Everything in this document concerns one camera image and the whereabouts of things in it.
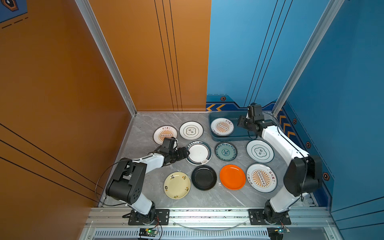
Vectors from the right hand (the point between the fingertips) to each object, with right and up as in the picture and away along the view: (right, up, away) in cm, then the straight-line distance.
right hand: (240, 121), depth 90 cm
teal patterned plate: (-8, -19, +7) cm, 22 cm away
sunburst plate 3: (+12, -33, -4) cm, 35 cm away
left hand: (-33, -20, +4) cm, 39 cm away
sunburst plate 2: (-8, -4, +19) cm, 21 cm away
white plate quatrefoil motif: (-31, -6, +19) cm, 36 cm away
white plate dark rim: (-24, -21, +6) cm, 32 cm away
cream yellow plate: (-38, -36, -7) cm, 53 cm away
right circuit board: (+12, -54, -20) cm, 58 cm away
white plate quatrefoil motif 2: (+15, -20, +7) cm, 26 cm away
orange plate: (-6, -32, -6) cm, 33 cm away
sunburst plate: (-52, -7, +18) cm, 55 cm away
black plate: (-23, -33, -3) cm, 40 cm away
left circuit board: (-50, -54, -19) cm, 76 cm away
